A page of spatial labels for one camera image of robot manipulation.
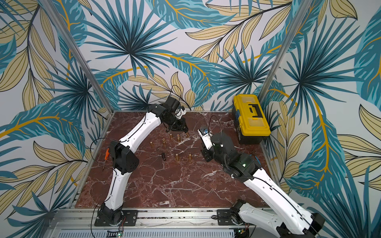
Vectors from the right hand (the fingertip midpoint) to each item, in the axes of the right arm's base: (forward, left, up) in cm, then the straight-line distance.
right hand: (205, 141), depth 69 cm
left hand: (+14, +9, -9) cm, 19 cm away
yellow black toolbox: (+23, -32, -11) cm, 41 cm away
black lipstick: (+5, +23, -23) cm, 33 cm away
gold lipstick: (+17, +24, -24) cm, 38 cm away
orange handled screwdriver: (+8, +59, -26) cm, 65 cm away
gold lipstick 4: (+5, +7, -24) cm, 26 cm away
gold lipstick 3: (+5, +15, -24) cm, 29 cm away
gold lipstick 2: (+20, +15, -25) cm, 35 cm away
